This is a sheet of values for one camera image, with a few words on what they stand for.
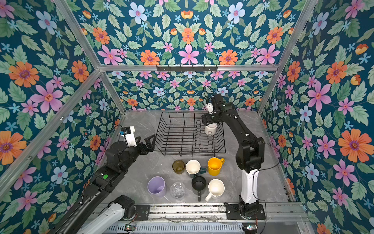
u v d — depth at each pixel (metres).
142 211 0.74
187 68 0.93
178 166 0.89
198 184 0.82
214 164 0.88
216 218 0.73
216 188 0.79
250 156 0.52
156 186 0.80
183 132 1.04
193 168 0.86
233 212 0.73
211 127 0.96
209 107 0.84
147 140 0.63
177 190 0.80
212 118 0.79
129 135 0.60
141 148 0.62
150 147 0.64
